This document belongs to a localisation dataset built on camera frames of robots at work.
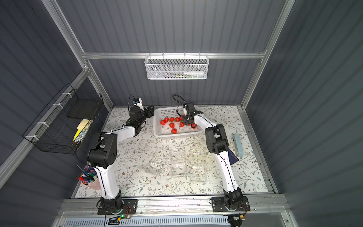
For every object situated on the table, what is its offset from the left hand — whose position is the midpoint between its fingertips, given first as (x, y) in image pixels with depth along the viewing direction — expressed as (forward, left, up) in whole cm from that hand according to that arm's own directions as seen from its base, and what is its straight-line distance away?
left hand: (152, 106), depth 97 cm
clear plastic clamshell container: (-34, -26, -18) cm, 47 cm away
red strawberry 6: (-10, -15, -15) cm, 23 cm away
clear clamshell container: (-34, -5, -18) cm, 39 cm away
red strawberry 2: (+1, -13, -14) cm, 19 cm away
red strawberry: (+1, -8, -14) cm, 17 cm away
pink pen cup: (-49, +24, -8) cm, 55 cm away
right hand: (+2, -25, -15) cm, 29 cm away
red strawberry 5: (-5, -20, -14) cm, 25 cm away
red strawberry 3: (0, -16, -15) cm, 22 cm away
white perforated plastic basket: (-2, -9, -16) cm, 19 cm away
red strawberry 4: (-5, -13, -15) cm, 20 cm away
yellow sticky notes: (-24, +33, +9) cm, 42 cm away
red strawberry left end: (-2, -6, -16) cm, 17 cm away
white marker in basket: (+14, -29, +17) cm, 36 cm away
